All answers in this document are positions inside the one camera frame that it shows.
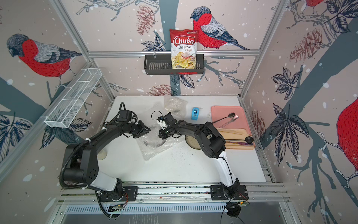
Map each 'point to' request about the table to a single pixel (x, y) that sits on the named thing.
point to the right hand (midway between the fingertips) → (160, 135)
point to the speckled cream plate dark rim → (193, 142)
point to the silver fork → (233, 119)
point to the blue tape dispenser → (195, 113)
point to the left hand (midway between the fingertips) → (152, 127)
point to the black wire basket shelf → (163, 66)
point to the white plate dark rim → (153, 139)
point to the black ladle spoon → (249, 139)
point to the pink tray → (218, 112)
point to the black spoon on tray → (230, 115)
